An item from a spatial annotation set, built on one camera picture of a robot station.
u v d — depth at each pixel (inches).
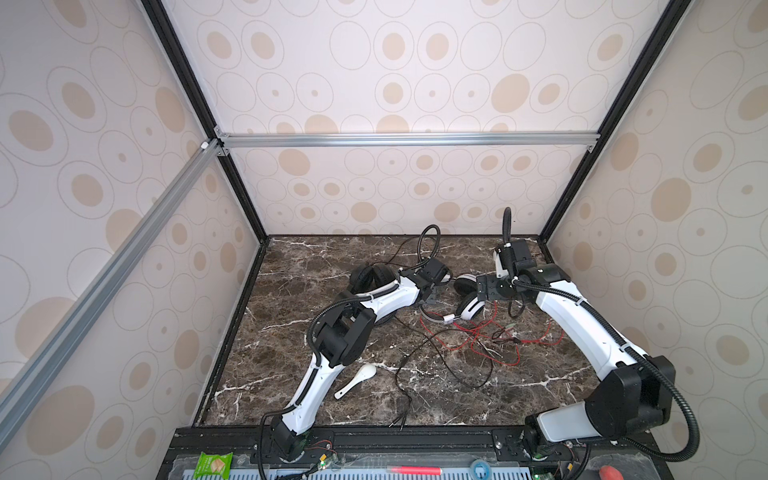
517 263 24.8
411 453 28.8
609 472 26.7
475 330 37.2
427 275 31.1
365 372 33.5
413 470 27.7
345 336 22.5
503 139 68.0
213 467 27.1
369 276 40.4
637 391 16.0
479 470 27.7
